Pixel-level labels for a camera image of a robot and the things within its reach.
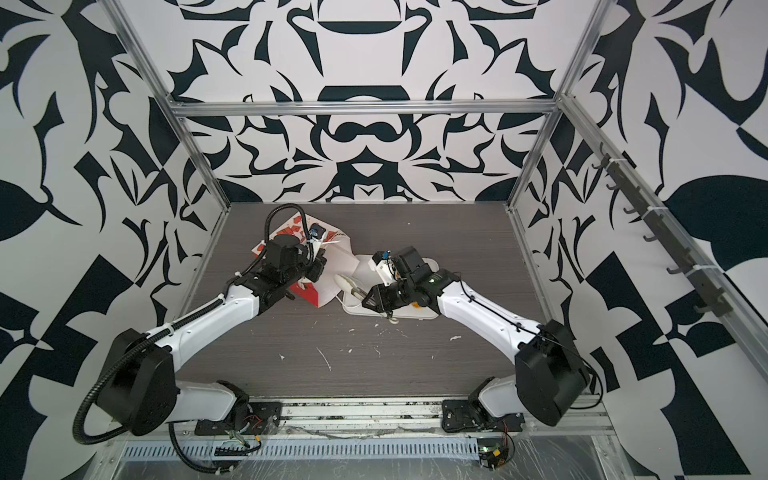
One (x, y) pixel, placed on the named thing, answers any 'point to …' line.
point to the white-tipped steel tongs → (350, 285)
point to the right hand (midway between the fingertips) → (367, 301)
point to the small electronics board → (492, 452)
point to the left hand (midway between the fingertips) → (322, 243)
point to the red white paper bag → (335, 246)
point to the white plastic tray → (366, 277)
